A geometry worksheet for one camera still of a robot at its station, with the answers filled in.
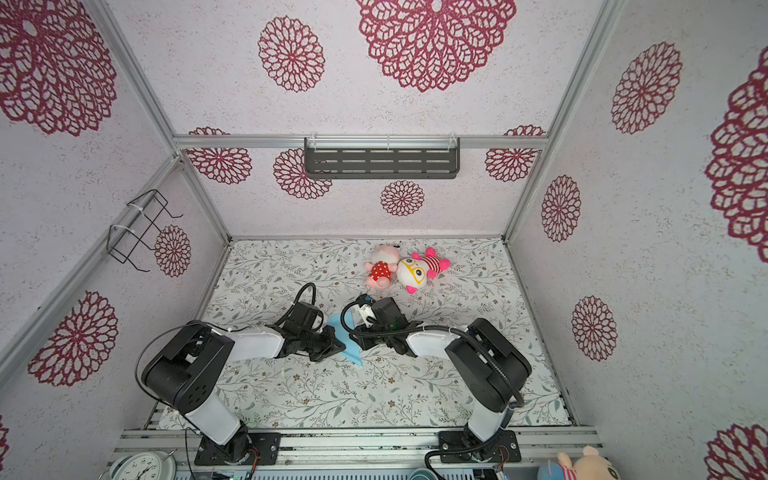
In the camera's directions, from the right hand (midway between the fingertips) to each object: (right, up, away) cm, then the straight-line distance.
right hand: (352, 331), depth 89 cm
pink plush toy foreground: (+55, -25, -23) cm, 65 cm away
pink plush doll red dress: (+9, +20, +16) cm, 28 cm away
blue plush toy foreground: (+46, -25, -24) cm, 58 cm away
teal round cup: (+18, -28, -21) cm, 40 cm away
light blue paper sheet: (-4, +1, -3) cm, 6 cm away
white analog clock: (-45, -27, -20) cm, 56 cm away
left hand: (-2, -7, +2) cm, 7 cm away
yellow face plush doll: (+19, +18, +11) cm, 29 cm away
